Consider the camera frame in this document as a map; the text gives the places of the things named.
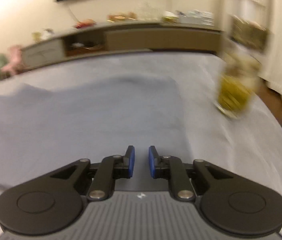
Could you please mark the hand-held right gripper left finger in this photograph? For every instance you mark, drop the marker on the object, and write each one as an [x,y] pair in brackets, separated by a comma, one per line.
[131,161]

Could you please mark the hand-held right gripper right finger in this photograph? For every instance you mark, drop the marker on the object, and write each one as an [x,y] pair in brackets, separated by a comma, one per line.
[152,161]

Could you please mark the grey garment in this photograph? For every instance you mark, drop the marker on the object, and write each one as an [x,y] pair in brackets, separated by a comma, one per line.
[86,120]

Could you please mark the glass tea bottle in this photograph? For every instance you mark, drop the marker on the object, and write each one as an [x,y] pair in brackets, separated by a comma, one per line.
[238,92]

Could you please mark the long grey TV cabinet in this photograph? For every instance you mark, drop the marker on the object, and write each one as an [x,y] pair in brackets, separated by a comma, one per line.
[156,38]

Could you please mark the red fruit plate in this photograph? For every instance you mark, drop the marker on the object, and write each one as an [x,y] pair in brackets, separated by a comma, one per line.
[85,24]

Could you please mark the amber glass cup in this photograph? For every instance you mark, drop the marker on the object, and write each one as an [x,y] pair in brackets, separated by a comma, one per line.
[132,16]
[111,17]

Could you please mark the golden tissue box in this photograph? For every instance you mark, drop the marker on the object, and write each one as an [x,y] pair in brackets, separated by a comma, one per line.
[170,17]

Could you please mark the golden lidded jar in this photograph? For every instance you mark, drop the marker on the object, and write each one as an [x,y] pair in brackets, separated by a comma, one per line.
[122,16]

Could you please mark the clear glasses set on tray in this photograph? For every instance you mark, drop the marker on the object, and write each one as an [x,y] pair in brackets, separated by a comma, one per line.
[151,12]

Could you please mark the white organiser box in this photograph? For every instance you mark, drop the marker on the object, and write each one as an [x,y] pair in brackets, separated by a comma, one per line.
[195,18]

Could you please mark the small white tabletop object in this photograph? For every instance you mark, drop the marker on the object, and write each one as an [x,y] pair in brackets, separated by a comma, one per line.
[47,33]

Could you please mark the pink plastic child chair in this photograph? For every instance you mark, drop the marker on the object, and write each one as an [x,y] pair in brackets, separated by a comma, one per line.
[13,60]

